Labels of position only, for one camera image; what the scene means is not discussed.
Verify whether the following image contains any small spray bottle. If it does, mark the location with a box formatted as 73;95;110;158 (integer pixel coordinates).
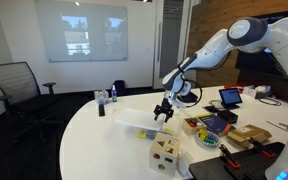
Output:
110;84;118;103

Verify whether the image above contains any yellow toy piece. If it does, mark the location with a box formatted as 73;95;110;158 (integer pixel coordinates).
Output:
136;128;148;140

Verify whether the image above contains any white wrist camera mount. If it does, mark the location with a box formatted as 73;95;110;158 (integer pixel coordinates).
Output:
166;91;187;110

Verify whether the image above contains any red box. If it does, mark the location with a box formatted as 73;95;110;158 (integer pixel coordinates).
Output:
223;83;247;91

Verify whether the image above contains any clear tissue box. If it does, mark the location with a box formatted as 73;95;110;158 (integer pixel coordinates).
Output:
93;89;110;106

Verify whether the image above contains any white storage bin lid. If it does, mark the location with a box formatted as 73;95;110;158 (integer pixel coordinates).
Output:
114;107;167;132

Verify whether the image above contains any green bowl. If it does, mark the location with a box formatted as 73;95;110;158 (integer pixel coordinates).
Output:
195;128;222;149

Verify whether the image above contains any crumpled clear plastic wrap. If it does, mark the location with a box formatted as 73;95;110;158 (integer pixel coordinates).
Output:
176;151;199;180

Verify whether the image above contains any white headset device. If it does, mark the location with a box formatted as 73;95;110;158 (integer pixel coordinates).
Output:
253;84;274;100

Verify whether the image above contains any orange handled black clamp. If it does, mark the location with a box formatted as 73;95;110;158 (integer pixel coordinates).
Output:
218;143;241;170
248;136;276;160

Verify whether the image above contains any wooden shape sorter cube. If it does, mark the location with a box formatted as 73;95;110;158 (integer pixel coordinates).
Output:
148;132;182;178

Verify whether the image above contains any mesh office chair with armrests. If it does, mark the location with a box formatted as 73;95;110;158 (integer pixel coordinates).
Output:
0;61;60;142

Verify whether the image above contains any black remote control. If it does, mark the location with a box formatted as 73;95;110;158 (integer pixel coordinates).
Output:
97;103;106;117

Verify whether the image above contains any wall mounted dark monitor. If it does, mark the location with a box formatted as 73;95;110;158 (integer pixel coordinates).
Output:
235;13;288;80

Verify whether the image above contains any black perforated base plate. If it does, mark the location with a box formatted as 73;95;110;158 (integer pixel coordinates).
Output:
188;141;287;180

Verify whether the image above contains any small black bag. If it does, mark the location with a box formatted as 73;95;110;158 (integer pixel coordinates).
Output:
112;79;127;98

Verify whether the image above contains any yellow toy block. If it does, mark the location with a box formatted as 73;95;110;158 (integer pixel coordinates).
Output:
197;128;209;141

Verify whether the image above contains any blue book with orange stripe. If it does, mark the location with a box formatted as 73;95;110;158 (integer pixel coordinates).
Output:
196;113;237;137

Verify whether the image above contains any small wooden tray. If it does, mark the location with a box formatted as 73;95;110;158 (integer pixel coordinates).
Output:
181;116;208;136

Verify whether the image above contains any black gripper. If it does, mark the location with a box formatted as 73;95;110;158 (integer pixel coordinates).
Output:
153;97;175;124

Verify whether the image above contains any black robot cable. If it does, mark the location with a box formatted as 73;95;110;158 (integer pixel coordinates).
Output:
178;53;233;108

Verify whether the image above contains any taped cardboard box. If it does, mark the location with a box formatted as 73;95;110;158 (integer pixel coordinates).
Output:
226;123;273;150

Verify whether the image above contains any green toy block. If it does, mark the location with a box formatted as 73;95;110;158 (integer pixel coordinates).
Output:
203;137;216;145

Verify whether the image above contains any black box device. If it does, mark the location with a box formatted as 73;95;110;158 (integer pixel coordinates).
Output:
216;109;240;125

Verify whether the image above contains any glass door with blinds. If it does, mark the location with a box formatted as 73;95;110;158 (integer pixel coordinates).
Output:
153;0;192;90

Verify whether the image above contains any tablet on black stand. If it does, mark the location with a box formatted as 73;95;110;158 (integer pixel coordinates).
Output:
218;87;244;111

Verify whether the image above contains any glass whiteboard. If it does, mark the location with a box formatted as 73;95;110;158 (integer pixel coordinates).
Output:
34;0;129;63

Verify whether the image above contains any clear plastic storage bin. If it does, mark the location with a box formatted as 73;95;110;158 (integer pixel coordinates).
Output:
135;114;184;141

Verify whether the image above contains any teal toy piece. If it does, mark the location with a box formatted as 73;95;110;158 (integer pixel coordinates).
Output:
145;130;158;141

